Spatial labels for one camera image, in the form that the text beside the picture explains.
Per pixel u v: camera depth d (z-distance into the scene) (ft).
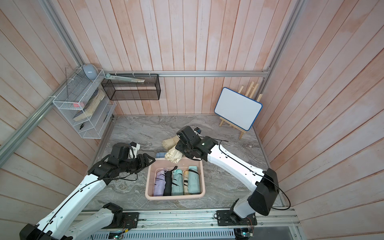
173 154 2.34
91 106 2.62
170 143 3.22
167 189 2.67
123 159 1.98
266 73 3.05
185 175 2.82
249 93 3.06
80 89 2.66
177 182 2.72
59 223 1.30
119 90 3.42
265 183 1.37
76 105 2.40
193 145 1.81
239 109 3.06
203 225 2.40
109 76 3.01
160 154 3.05
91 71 2.71
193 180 2.62
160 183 2.62
